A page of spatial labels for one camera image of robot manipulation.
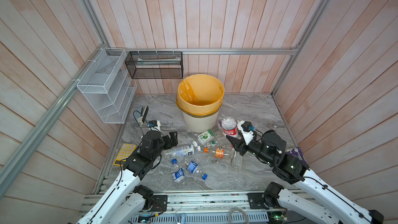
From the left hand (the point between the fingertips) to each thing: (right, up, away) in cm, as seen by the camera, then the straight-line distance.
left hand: (170, 137), depth 77 cm
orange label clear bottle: (+26, -10, +7) cm, 29 cm away
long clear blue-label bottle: (+5, -9, +8) cm, 13 cm away
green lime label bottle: (+19, -3, +16) cm, 25 cm away
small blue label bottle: (+4, -20, +1) cm, 20 cm away
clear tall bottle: (+37, -15, +10) cm, 41 cm away
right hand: (+29, +4, -9) cm, 31 cm away
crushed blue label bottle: (+12, -16, +2) cm, 20 cm away
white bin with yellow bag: (+16, +22, +27) cm, 38 cm away
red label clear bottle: (+27, +8, -16) cm, 32 cm away
